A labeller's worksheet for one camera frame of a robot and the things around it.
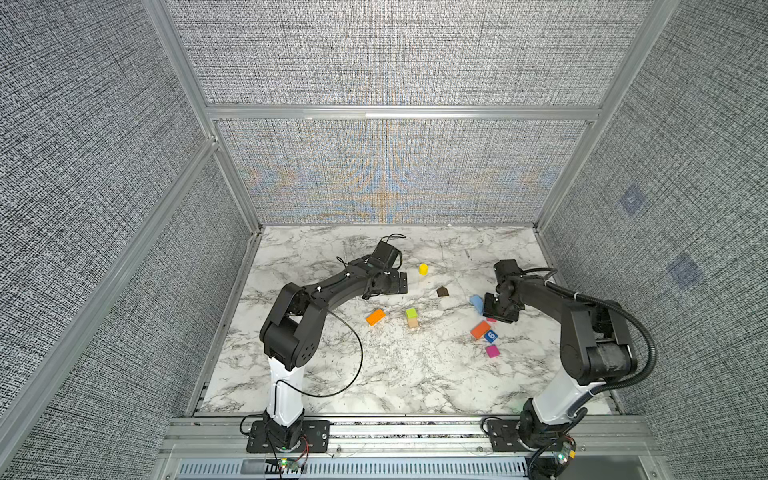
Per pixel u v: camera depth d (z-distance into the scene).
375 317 0.95
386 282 0.85
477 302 0.97
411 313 0.94
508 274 0.77
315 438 0.73
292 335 0.51
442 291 1.00
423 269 1.06
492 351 0.88
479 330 0.92
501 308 0.81
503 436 0.73
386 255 0.76
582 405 0.54
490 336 0.90
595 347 0.48
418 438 0.75
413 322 0.92
